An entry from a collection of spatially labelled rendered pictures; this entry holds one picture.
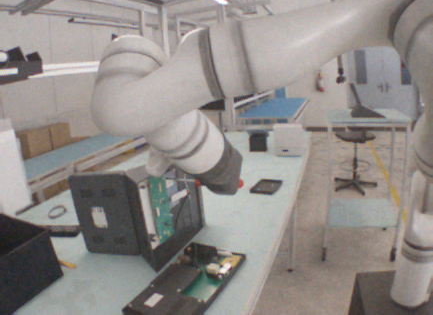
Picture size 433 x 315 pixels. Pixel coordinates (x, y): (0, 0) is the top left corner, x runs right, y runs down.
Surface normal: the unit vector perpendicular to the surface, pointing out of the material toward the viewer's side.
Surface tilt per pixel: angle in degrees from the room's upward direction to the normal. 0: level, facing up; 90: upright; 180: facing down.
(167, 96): 123
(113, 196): 90
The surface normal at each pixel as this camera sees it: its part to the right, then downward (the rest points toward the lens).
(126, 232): -0.07, 0.25
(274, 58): 0.04, 0.44
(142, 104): 0.26, 0.70
